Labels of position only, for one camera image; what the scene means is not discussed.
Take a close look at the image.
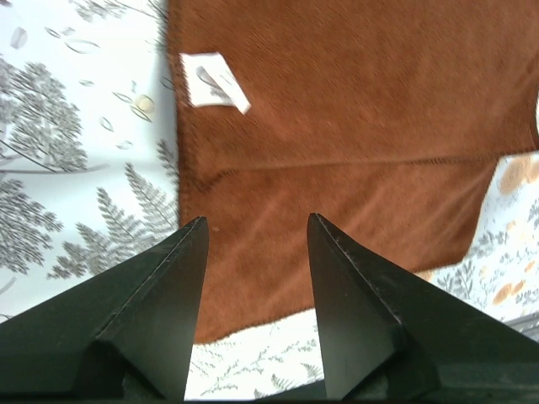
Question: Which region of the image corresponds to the brown towel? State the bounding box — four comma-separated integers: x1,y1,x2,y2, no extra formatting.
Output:
168,1,538,343

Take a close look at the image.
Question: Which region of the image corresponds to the white towel label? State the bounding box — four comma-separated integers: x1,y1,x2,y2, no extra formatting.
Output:
179,52,251,114

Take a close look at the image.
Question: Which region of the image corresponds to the aluminium frame rail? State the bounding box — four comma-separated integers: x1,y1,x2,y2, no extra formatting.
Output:
504,312,539,342

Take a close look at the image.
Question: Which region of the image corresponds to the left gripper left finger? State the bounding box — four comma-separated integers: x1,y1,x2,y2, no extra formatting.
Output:
1,217,209,401

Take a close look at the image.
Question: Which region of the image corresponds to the floral table mat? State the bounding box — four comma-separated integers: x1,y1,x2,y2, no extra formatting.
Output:
1,1,538,401

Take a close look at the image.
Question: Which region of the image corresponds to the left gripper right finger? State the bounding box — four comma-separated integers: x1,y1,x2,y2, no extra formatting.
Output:
307,214,538,400

